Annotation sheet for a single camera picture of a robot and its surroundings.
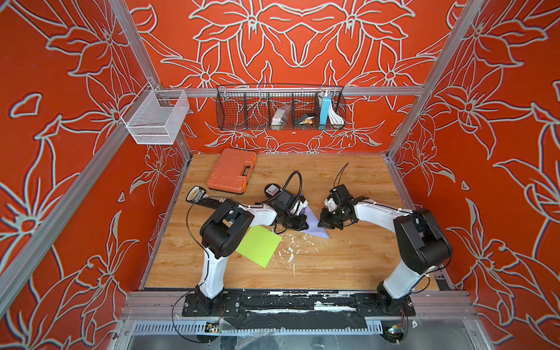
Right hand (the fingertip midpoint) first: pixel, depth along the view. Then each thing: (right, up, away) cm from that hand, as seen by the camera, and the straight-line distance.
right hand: (313, 224), depth 90 cm
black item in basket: (-6, +44, -1) cm, 45 cm away
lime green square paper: (-23, -8, -3) cm, 24 cm away
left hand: (-1, -1, +2) cm, 3 cm away
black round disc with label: (-18, +14, +13) cm, 26 cm away
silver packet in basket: (-15, +45, 0) cm, 47 cm away
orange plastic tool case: (-38, +23, +17) cm, 48 cm away
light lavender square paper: (0, 0, +2) cm, 2 cm away
